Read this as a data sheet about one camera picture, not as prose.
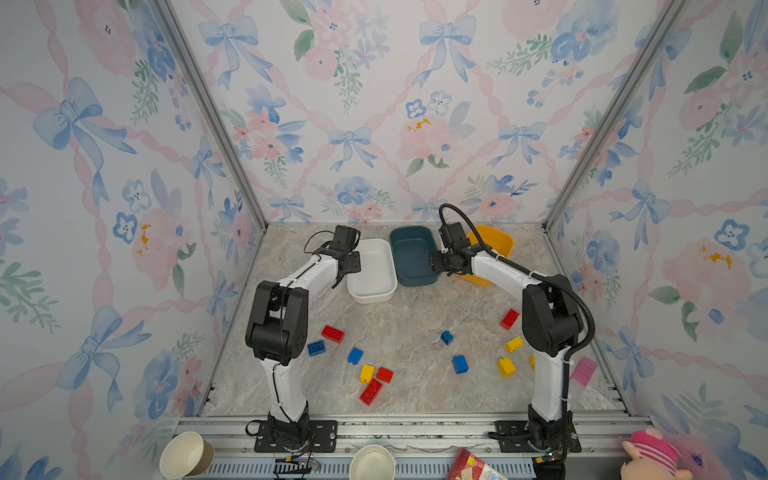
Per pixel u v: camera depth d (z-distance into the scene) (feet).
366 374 2.69
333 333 2.96
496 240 3.60
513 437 2.40
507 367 2.74
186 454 2.34
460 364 2.77
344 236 2.55
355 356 2.88
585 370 2.74
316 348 2.84
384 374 2.76
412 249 3.65
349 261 2.95
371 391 2.66
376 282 3.40
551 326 1.76
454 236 2.57
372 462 2.38
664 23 2.31
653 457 2.18
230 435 2.47
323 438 2.43
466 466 2.21
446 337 2.92
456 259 2.44
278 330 1.70
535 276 1.87
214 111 2.83
